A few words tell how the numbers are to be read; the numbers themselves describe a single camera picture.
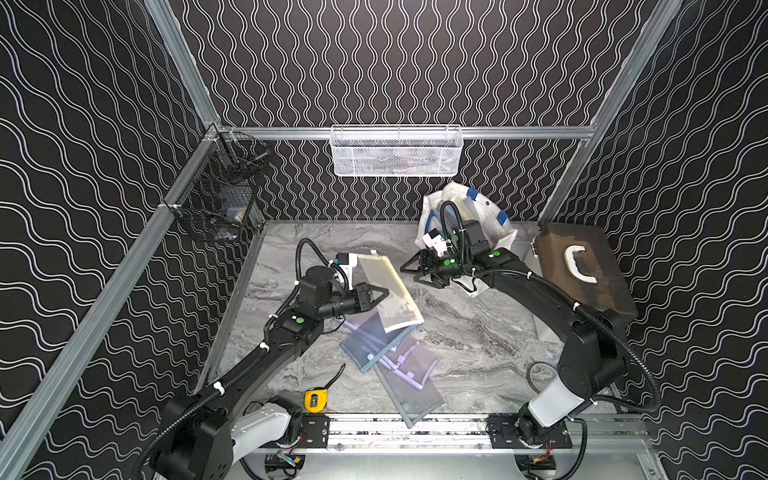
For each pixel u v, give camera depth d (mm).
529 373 835
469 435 762
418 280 814
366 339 895
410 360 857
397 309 722
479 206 1004
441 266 720
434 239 780
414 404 788
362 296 666
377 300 727
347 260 705
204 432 394
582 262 980
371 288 732
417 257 735
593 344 435
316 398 783
